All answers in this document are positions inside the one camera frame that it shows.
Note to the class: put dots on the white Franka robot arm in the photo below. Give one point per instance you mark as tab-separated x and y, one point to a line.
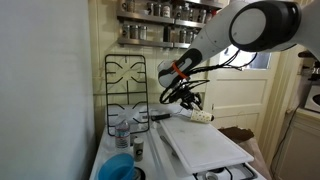
213	36

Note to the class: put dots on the white dotted coffee cup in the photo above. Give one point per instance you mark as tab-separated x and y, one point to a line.
203	116

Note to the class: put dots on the glass spice jar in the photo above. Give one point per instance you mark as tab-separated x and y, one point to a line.
158	10
134	32
182	35
191	36
143	32
129	6
125	31
150	9
202	16
169	34
193	15
167	9
177	12
186	11

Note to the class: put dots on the cream kitchen cabinet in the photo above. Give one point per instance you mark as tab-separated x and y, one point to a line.
303	146

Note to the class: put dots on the white refrigerator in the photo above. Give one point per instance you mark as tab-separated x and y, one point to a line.
43	90

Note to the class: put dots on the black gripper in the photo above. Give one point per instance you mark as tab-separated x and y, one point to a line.
191	100

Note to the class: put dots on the white plastic cutting board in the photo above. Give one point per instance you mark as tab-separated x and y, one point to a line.
206	143

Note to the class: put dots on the cream panel door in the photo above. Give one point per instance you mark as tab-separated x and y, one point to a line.
240	96

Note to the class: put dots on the spice shaker with white lid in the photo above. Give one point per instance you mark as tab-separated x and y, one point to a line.
138	150

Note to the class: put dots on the brown paper bag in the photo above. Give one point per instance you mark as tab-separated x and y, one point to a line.
248	150

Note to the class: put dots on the blue plastic bowl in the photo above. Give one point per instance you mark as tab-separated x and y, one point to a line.
115	168

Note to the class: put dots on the metal wall shelf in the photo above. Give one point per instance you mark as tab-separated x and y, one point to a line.
140	42
143	16

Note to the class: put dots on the white gas stove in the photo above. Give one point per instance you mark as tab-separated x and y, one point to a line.
110	146

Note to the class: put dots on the black stove grate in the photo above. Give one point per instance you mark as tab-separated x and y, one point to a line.
106	93
248	171

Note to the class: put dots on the round gas burner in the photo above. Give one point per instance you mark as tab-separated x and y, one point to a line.
139	174
211	176

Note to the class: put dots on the clear plastic water bottle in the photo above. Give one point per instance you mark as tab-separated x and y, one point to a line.
122	136

